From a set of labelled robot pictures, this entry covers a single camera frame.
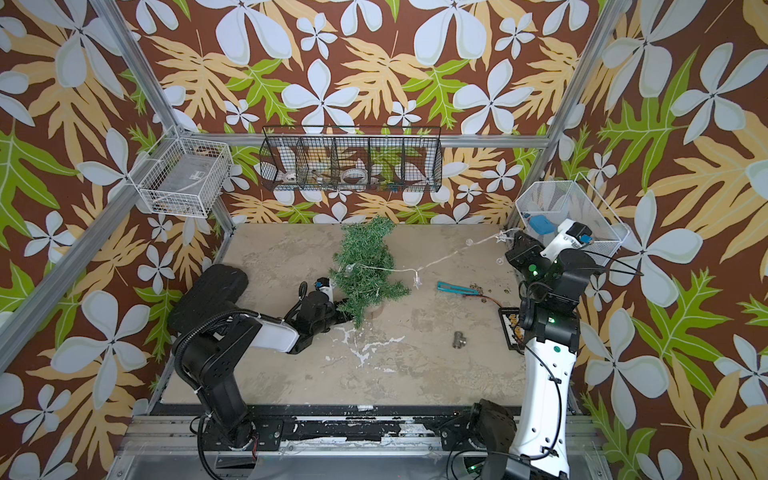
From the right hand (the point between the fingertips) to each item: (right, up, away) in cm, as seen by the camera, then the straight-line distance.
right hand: (513, 231), depth 66 cm
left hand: (-38, -20, +29) cm, 52 cm away
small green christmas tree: (-34, -9, +3) cm, 35 cm away
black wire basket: (-40, +27, +31) cm, 57 cm away
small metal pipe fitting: (-6, -31, +23) cm, 39 cm away
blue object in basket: (+18, +4, +21) cm, 28 cm away
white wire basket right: (+25, +11, +18) cm, 33 cm away
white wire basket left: (-88, +18, +20) cm, 92 cm away
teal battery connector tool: (-4, -17, +36) cm, 40 cm away
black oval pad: (-84, -17, +30) cm, 90 cm away
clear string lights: (-21, -9, +3) cm, 23 cm away
